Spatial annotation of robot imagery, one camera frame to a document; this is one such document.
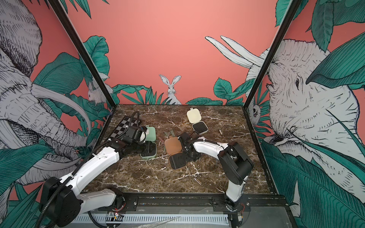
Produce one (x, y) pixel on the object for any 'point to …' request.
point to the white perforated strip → (161, 218)
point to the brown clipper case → (173, 147)
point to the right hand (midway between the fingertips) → (188, 156)
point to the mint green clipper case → (149, 147)
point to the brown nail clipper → (199, 182)
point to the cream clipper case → (194, 117)
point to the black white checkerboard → (124, 124)
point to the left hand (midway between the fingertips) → (153, 145)
